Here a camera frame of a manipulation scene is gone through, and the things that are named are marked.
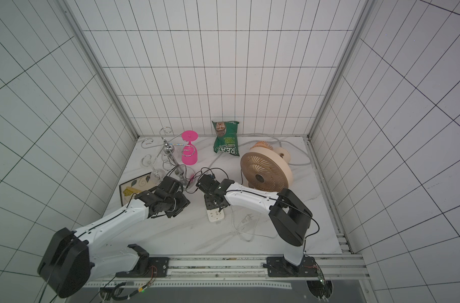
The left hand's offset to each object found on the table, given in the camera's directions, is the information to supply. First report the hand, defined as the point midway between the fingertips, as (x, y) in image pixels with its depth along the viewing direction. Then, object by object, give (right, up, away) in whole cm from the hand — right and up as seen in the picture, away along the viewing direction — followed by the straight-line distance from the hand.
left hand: (185, 207), depth 84 cm
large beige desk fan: (+34, +19, -13) cm, 42 cm away
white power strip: (+14, -4, +1) cm, 14 cm away
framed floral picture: (-26, +9, +14) cm, 30 cm away
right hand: (+10, +1, +1) cm, 10 cm away
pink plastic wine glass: (+1, +25, +6) cm, 26 cm away
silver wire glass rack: (-8, +21, +1) cm, 23 cm away
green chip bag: (+18, +32, +23) cm, 43 cm away
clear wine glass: (-11, +15, -4) cm, 20 cm away
